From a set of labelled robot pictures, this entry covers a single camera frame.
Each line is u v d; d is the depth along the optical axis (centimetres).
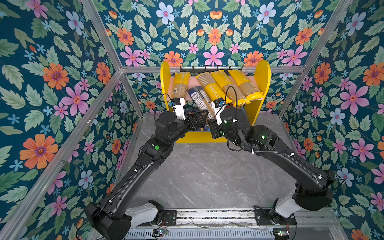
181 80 75
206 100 64
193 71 91
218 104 51
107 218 36
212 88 73
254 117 84
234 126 43
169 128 47
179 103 56
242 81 77
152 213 61
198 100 64
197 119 55
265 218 73
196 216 75
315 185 40
